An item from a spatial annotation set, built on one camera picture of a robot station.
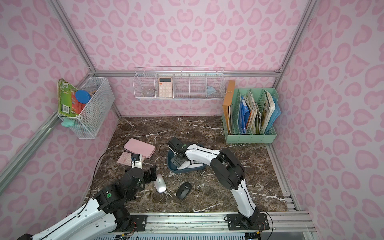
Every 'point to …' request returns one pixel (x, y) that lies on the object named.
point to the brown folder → (230, 99)
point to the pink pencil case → (145, 149)
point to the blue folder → (244, 115)
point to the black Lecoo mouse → (183, 190)
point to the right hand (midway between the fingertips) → (182, 154)
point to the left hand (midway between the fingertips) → (148, 164)
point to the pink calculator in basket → (165, 87)
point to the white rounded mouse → (187, 164)
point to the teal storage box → (174, 169)
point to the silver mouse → (160, 184)
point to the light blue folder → (270, 126)
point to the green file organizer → (253, 116)
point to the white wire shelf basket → (179, 83)
